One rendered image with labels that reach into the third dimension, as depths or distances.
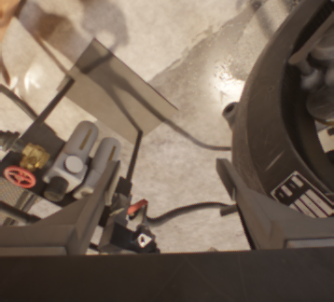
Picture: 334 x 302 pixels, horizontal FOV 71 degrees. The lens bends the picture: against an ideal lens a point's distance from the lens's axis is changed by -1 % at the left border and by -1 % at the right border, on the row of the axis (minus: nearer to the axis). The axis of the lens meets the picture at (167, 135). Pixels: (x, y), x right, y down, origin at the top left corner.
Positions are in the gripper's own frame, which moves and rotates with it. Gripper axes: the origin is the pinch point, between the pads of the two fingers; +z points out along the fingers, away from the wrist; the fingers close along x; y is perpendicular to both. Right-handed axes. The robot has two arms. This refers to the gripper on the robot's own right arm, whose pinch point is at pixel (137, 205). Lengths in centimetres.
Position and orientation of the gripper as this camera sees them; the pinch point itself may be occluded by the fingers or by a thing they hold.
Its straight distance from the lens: 65.8
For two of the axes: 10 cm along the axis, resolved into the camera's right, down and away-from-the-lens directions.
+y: 6.9, -5.1, -5.2
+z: 0.9, -6.5, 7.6
